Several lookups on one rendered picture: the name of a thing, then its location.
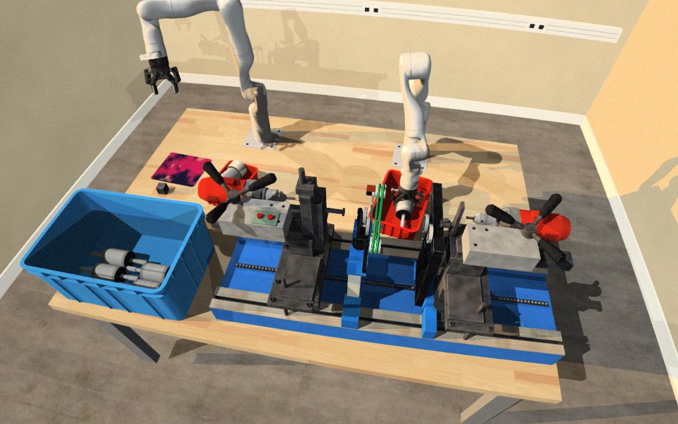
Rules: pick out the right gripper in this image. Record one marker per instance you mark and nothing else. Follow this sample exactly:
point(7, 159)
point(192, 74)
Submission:
point(161, 71)

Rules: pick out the blue plastic crate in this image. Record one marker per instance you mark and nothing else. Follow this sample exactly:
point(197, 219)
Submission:
point(162, 231)

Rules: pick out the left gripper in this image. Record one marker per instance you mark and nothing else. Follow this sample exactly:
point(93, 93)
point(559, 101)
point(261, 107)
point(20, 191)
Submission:
point(406, 194)

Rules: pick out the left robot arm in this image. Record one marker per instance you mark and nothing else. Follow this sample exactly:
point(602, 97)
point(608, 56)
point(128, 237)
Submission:
point(414, 68)

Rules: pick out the dark red and navy mat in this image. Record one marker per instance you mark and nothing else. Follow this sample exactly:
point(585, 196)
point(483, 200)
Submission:
point(180, 169)

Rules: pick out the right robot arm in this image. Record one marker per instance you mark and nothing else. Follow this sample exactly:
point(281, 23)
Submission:
point(232, 13)

